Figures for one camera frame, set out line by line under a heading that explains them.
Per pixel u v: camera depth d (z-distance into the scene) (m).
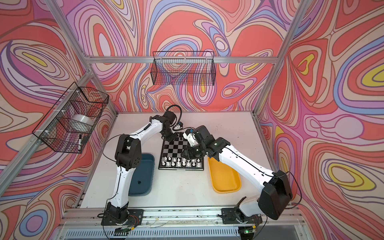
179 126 0.93
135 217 0.73
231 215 0.73
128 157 0.59
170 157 0.93
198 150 0.64
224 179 0.86
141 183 0.84
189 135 0.70
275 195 0.41
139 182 0.84
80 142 0.72
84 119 0.73
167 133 0.86
